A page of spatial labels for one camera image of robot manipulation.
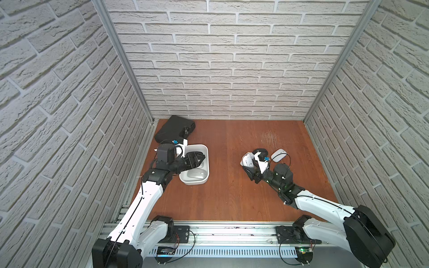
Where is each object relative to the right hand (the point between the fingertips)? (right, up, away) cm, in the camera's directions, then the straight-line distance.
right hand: (249, 163), depth 81 cm
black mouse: (-25, +4, -13) cm, 29 cm away
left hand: (-23, +4, -5) cm, 24 cm away
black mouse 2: (+12, +4, +19) cm, 23 cm away
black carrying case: (-45, +19, +29) cm, 56 cm away
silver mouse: (-28, -8, +11) cm, 31 cm away
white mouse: (-2, +2, -4) cm, 5 cm away
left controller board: (-38, -36, -11) cm, 54 cm away
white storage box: (-24, -4, +14) cm, 28 cm away
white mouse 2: (+21, +2, +18) cm, 28 cm away
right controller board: (+22, -38, -10) cm, 45 cm away
